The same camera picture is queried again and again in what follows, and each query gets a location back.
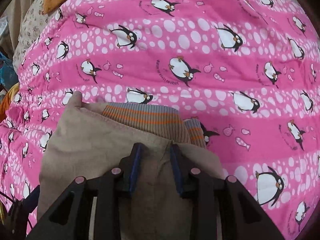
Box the beige zip jacket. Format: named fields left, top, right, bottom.
left=37, top=92, right=223, bottom=239

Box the orange cloth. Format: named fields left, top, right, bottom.
left=0, top=82, right=20, bottom=122

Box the pink penguin quilt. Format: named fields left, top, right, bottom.
left=1, top=0, right=319, bottom=239

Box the blue plastic bag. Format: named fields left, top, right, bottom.
left=0, top=53, right=18, bottom=91

